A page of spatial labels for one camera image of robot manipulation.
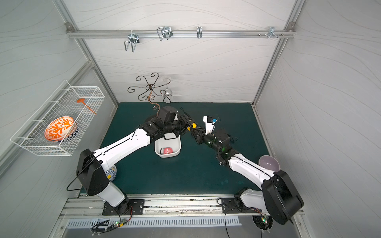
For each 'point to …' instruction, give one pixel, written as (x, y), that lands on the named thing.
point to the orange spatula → (82, 100)
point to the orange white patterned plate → (61, 129)
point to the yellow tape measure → (194, 126)
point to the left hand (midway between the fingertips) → (195, 124)
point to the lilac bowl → (269, 162)
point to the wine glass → (168, 91)
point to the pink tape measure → (167, 150)
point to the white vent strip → (155, 222)
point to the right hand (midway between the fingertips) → (192, 127)
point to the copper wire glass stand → (142, 85)
